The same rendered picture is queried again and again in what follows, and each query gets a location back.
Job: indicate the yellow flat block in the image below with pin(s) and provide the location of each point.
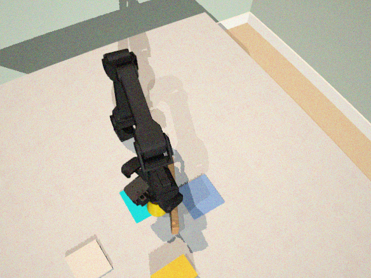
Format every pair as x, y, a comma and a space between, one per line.
179, 268

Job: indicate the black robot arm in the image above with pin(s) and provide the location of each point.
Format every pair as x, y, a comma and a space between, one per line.
150, 141

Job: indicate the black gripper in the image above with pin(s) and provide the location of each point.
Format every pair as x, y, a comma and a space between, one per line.
133, 166

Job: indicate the yellow cup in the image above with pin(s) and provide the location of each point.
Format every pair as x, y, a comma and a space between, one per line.
154, 209

